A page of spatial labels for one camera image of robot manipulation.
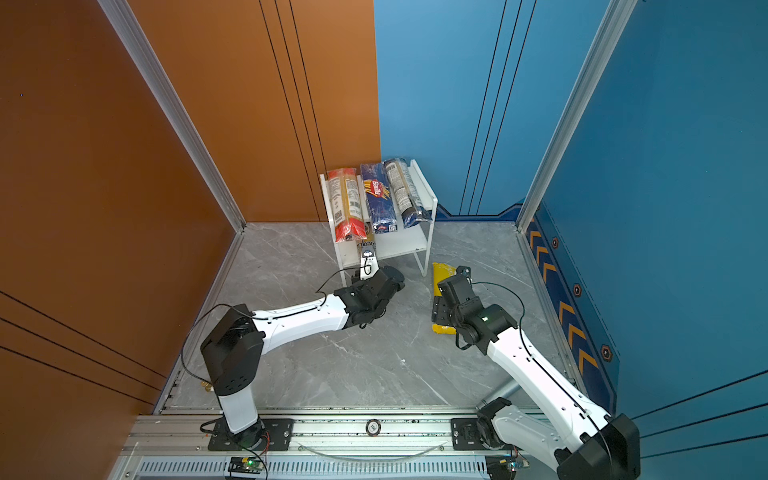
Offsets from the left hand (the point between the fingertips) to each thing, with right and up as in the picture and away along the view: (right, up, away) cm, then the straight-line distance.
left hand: (375, 266), depth 86 cm
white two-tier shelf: (+12, +8, +8) cm, 16 cm away
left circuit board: (-29, -47, -16) cm, 57 cm away
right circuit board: (+31, -47, -17) cm, 58 cm away
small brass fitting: (-45, -32, -7) cm, 56 cm away
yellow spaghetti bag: (+21, -3, +16) cm, 27 cm away
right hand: (+19, -11, -7) cm, 23 cm away
